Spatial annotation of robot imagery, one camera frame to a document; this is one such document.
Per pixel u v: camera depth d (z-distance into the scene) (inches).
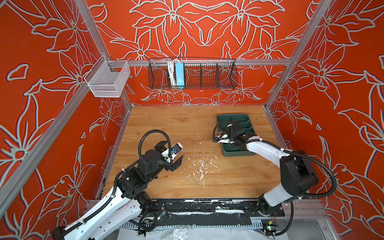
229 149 33.4
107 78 37.1
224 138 31.3
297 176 17.6
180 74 35.2
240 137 26.6
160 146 24.1
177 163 24.5
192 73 38.2
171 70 34.8
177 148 22.1
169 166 24.4
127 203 23.6
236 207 29.2
